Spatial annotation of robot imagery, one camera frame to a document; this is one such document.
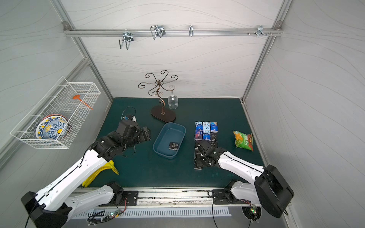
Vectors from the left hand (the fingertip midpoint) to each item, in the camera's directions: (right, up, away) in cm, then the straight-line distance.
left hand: (145, 133), depth 74 cm
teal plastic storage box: (+10, -9, +23) cm, 26 cm away
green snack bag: (+59, -7, +16) cm, 62 cm away
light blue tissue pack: (+36, +1, +27) cm, 45 cm away
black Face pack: (+13, -11, +16) cm, 24 cm away
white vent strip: (-11, -37, -7) cm, 39 cm away
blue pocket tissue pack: (+42, 0, +27) cm, 50 cm away
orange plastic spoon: (-40, +20, +4) cm, 44 cm away
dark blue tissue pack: (+30, -5, +21) cm, 37 cm away
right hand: (+30, -19, +11) cm, 37 cm away
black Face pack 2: (+28, -22, +9) cm, 36 cm away
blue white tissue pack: (+31, +1, +27) cm, 41 cm away
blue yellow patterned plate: (-38, +5, -12) cm, 40 cm away
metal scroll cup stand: (+4, +29, +12) cm, 32 cm away
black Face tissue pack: (+41, -4, +24) cm, 48 cm away
